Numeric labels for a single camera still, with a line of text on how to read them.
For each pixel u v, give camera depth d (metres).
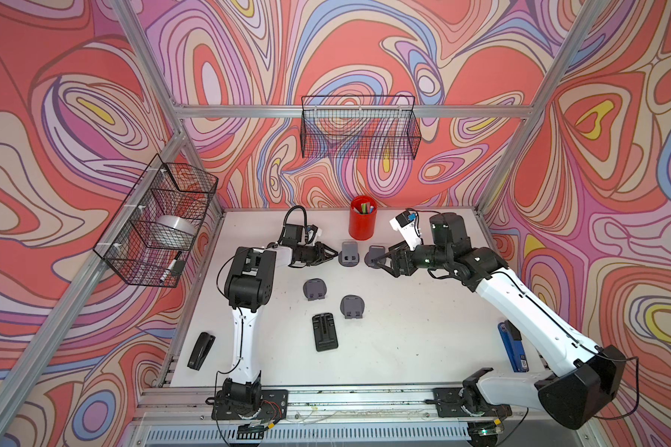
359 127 0.96
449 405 0.73
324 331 0.84
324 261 0.97
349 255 1.01
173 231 0.69
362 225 1.05
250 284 0.60
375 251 0.97
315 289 0.95
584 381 0.37
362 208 1.06
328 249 1.00
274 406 0.72
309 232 0.97
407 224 0.63
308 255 0.94
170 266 0.72
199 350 0.80
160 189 0.78
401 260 0.63
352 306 0.91
